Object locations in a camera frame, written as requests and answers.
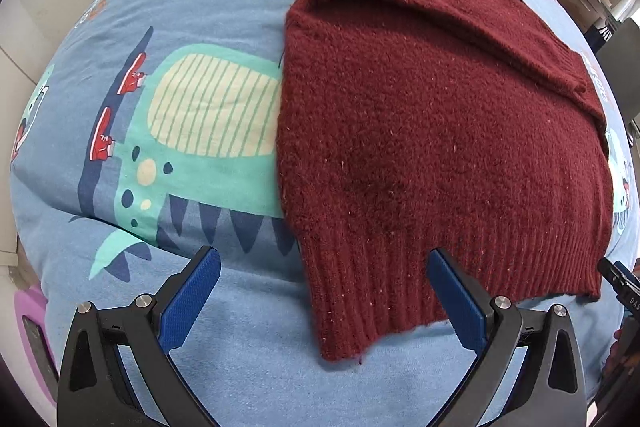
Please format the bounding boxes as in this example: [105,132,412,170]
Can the person's right hand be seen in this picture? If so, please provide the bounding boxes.
[602,327,626,378]

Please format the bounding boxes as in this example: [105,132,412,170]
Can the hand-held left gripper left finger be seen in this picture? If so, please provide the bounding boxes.
[56,245,222,427]

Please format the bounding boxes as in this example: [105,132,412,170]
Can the dark red knitted sweater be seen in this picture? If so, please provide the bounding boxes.
[274,0,615,364]

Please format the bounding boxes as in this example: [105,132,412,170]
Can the purple plastic item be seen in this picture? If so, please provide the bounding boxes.
[14,284,61,403]

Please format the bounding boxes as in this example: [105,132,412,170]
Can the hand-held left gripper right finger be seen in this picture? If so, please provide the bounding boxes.
[426,248,588,427]

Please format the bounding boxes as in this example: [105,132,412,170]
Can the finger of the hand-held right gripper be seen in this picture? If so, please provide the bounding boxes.
[597,257,640,308]

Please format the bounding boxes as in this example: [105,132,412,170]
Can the grey office chair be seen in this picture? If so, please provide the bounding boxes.
[595,17,640,58]

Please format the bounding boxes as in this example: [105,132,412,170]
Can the blue dinosaur print bed sheet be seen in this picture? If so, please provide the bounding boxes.
[10,0,640,427]

